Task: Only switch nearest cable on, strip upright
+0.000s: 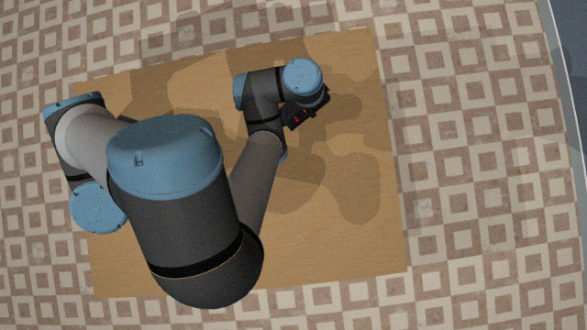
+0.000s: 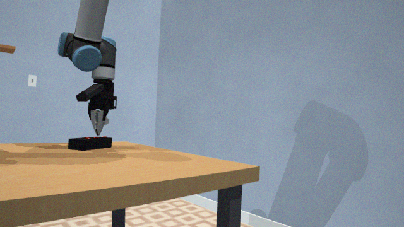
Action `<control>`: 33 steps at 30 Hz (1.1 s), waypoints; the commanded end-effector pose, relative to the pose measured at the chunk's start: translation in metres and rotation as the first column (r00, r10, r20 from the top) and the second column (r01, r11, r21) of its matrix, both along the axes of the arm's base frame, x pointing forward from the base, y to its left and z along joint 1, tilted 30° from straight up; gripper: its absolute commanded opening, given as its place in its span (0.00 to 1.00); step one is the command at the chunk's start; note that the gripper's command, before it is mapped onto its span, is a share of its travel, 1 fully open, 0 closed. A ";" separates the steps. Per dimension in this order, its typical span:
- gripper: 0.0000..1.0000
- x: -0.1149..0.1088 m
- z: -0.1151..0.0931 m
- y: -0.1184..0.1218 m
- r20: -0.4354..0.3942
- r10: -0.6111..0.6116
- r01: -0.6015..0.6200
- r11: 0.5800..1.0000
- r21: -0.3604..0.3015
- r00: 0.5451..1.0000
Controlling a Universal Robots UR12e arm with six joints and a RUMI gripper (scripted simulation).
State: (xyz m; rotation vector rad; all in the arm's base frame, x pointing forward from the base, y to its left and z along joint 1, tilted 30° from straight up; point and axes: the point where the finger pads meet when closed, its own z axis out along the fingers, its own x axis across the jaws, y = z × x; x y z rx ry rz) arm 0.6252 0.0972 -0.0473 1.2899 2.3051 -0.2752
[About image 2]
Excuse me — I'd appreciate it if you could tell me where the black power strip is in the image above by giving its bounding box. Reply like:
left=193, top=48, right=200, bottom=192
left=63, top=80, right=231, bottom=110
left=68, top=136, right=112, bottom=151

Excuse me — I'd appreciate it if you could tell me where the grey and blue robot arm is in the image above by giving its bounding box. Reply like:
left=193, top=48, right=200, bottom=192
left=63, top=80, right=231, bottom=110
left=58, top=0, right=117, bottom=102

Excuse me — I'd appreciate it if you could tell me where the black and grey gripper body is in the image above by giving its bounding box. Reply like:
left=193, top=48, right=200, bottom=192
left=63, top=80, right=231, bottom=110
left=90, top=79, right=117, bottom=110

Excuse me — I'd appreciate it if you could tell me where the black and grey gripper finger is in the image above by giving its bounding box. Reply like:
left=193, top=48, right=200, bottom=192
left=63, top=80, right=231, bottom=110
left=97, top=103, right=109, bottom=136
left=88, top=102, right=100, bottom=135

